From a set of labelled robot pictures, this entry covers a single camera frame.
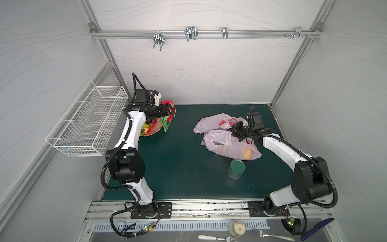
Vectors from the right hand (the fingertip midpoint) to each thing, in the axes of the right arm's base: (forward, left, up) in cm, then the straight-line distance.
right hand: (228, 124), depth 86 cm
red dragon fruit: (-4, +35, +7) cm, 36 cm away
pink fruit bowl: (+6, +47, -13) cm, 49 cm away
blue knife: (-47, -37, -19) cm, 63 cm away
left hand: (+4, +35, +8) cm, 36 cm away
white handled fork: (-52, +1, -18) cm, 55 cm away
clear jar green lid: (-23, -3, -8) cm, 25 cm away
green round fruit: (+7, +56, -13) cm, 57 cm away
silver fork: (-49, -13, -17) cm, 54 cm away
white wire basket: (-16, +69, +15) cm, 72 cm away
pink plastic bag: (-11, +7, +2) cm, 13 cm away
